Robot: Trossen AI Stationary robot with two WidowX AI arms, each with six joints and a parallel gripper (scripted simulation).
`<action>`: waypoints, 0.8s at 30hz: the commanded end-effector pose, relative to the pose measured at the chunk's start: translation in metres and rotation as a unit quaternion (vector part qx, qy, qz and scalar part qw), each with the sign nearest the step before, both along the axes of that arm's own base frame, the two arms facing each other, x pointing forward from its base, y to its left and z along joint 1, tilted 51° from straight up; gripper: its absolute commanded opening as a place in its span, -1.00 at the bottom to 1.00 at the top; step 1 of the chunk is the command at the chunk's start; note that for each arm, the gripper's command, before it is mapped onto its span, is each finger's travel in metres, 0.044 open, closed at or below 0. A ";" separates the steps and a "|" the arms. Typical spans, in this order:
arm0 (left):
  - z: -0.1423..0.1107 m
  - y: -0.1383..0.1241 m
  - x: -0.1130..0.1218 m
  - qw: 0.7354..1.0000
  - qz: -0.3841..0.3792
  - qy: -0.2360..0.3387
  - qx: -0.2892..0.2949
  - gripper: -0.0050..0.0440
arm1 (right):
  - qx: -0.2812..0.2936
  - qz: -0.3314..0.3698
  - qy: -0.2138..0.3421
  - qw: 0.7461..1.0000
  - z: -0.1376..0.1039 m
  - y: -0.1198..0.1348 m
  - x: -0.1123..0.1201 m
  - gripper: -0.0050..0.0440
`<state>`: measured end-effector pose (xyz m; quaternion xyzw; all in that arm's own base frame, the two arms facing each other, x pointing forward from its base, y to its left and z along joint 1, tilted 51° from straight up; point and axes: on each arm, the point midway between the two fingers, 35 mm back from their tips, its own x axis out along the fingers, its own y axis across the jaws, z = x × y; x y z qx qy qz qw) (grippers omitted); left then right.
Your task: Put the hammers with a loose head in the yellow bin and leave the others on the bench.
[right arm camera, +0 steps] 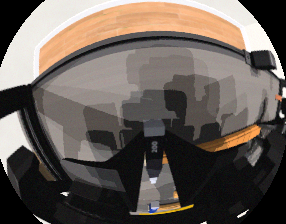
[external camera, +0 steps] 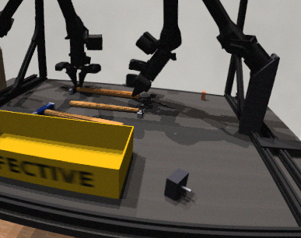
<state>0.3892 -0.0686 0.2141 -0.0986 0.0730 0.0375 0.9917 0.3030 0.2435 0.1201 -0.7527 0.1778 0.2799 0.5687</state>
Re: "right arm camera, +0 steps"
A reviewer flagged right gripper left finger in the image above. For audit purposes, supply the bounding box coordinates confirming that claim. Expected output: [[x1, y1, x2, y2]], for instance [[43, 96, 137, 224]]
[[60, 131, 145, 212]]

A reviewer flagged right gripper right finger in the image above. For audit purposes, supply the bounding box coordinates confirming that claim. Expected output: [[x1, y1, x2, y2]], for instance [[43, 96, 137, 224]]
[[164, 130, 249, 207]]

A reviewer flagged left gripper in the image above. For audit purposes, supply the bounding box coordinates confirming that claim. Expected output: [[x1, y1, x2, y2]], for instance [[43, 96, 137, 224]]
[[253, 97, 286, 151]]

